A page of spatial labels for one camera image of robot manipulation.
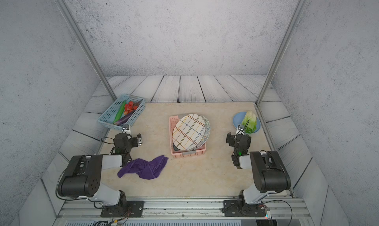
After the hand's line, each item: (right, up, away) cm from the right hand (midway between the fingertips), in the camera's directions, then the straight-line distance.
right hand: (239, 132), depth 93 cm
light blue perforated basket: (-91, +8, +14) cm, 93 cm away
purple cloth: (-57, -20, -9) cm, 61 cm away
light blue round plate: (+4, +8, +17) cm, 20 cm away
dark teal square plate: (-40, -10, 0) cm, 41 cm away
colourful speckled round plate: (-20, +2, -2) cm, 20 cm away
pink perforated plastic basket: (-25, -10, -6) cm, 28 cm away
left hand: (-67, -1, +1) cm, 67 cm away
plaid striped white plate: (-32, 0, +2) cm, 32 cm away
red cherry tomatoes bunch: (-77, +17, +19) cm, 81 cm away
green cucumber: (-85, +13, +21) cm, 88 cm away
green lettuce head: (+11, +4, +8) cm, 14 cm away
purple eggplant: (-78, +8, +14) cm, 80 cm away
